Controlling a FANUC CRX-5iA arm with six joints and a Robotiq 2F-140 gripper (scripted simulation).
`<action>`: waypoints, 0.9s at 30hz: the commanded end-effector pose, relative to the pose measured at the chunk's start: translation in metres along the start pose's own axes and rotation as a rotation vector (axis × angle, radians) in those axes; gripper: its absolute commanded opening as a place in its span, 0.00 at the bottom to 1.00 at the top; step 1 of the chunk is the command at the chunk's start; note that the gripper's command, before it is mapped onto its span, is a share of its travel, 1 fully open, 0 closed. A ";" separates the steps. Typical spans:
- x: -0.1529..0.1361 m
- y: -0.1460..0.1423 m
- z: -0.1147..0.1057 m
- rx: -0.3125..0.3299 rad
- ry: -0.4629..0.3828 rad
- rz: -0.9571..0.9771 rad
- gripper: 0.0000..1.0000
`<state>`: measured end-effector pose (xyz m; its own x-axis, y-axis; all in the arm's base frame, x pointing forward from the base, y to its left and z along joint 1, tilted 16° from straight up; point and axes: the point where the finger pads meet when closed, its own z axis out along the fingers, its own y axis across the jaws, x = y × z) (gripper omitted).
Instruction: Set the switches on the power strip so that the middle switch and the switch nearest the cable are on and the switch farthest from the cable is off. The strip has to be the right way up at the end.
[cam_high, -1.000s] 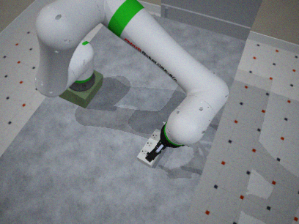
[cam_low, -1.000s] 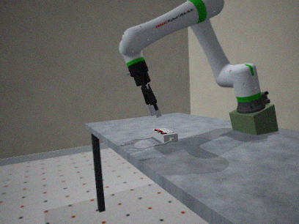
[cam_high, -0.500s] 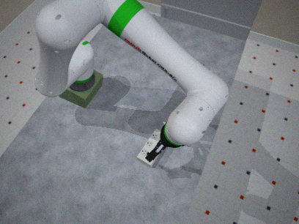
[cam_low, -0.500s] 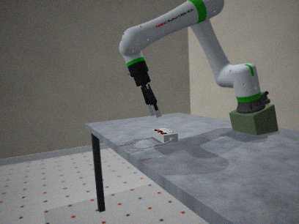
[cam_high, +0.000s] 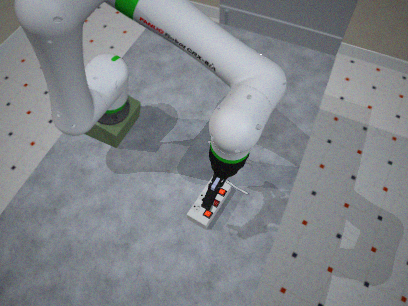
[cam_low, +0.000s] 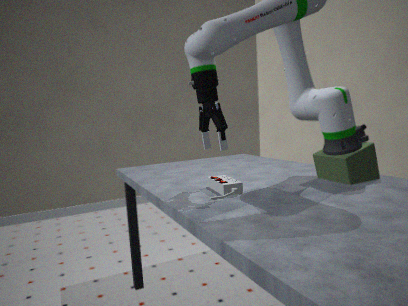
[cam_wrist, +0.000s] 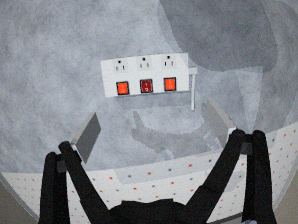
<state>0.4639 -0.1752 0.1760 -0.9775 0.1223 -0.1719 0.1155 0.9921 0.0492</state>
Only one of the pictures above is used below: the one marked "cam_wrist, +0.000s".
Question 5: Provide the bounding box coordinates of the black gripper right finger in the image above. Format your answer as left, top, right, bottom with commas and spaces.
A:
169, 97, 277, 224

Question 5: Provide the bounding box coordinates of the white power strip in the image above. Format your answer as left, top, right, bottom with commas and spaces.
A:
100, 53, 197, 110

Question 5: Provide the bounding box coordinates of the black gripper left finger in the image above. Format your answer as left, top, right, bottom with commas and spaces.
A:
38, 112, 117, 224

